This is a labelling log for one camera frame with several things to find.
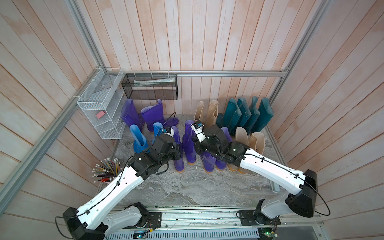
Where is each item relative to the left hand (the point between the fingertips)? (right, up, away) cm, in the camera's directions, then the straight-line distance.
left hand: (179, 150), depth 72 cm
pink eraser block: (-45, +19, +11) cm, 50 cm away
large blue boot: (-12, +11, +6) cm, 17 cm away
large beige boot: (+38, +3, 0) cm, 38 cm away
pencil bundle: (-38, -11, +4) cm, 40 cm away
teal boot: (+44, +21, +14) cm, 50 cm away
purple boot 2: (-16, +19, +17) cm, 31 cm away
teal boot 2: (+50, +19, +14) cm, 55 cm away
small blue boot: (-21, +2, +6) cm, 22 cm away
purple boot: (-31, +19, +18) cm, 41 cm away
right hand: (+6, +6, +2) cm, 9 cm away
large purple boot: (+24, -11, +15) cm, 31 cm away
